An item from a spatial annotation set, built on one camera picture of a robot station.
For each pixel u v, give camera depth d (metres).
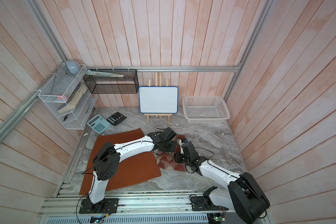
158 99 1.00
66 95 0.72
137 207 0.73
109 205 0.73
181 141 0.81
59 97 0.73
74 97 0.81
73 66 0.84
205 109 1.18
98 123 1.07
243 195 0.42
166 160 0.85
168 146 0.78
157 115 1.07
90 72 0.90
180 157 0.77
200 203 0.73
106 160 0.55
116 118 1.11
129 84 1.06
